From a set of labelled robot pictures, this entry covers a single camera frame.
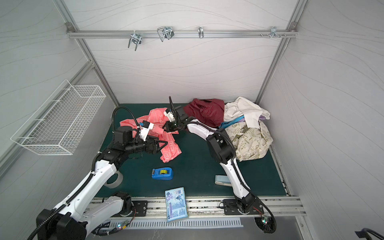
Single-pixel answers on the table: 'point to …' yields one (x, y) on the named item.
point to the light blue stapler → (223, 180)
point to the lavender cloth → (262, 117)
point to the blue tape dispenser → (163, 173)
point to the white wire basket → (53, 129)
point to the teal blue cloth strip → (224, 124)
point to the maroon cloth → (209, 111)
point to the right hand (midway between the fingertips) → (164, 124)
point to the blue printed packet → (176, 204)
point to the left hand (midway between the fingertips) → (164, 138)
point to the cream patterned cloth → (249, 143)
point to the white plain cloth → (243, 107)
